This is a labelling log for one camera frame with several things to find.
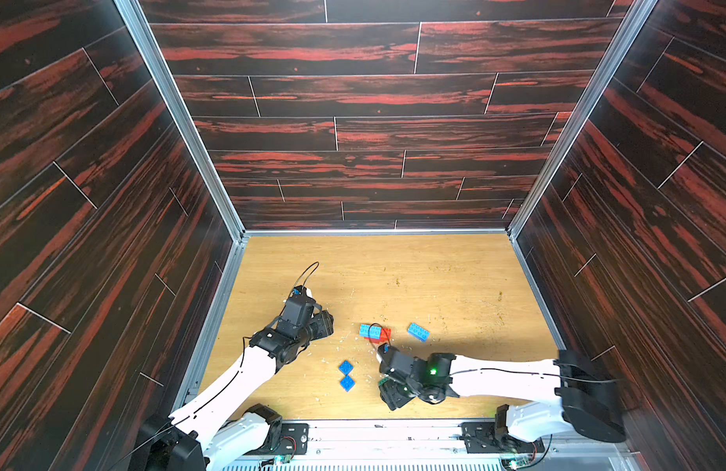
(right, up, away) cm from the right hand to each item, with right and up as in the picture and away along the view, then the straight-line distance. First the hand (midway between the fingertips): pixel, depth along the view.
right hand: (391, 385), depth 81 cm
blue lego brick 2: (-12, 0, +1) cm, 13 cm away
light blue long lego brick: (-4, +13, +8) cm, 16 cm away
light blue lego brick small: (+9, +12, +10) cm, 19 cm away
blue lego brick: (-13, +4, +4) cm, 14 cm away
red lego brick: (-1, +10, +10) cm, 14 cm away
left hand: (-18, +18, +3) cm, 25 cm away
